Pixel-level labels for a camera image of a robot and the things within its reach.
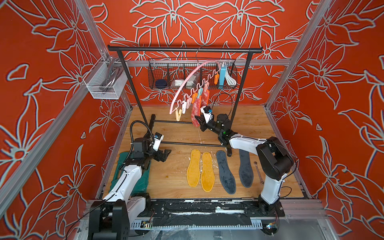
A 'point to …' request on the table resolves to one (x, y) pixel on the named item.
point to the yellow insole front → (207, 179)
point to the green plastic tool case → (142, 185)
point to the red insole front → (195, 111)
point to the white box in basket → (178, 82)
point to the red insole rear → (204, 99)
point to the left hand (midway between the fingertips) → (161, 145)
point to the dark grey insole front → (245, 169)
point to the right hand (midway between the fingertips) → (192, 115)
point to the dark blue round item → (161, 83)
